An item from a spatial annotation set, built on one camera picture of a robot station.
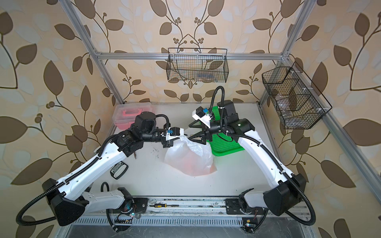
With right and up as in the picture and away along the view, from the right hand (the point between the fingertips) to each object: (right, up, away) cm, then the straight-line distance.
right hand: (190, 131), depth 67 cm
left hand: (-3, +1, -1) cm, 3 cm away
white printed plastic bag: (+2, -14, +4) cm, 14 cm away
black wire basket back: (+8, +42, +32) cm, 53 cm away
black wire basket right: (+55, +12, +7) cm, 56 cm away
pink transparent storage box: (-46, +8, +32) cm, 57 cm away
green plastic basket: (+19, -13, +30) cm, 37 cm away
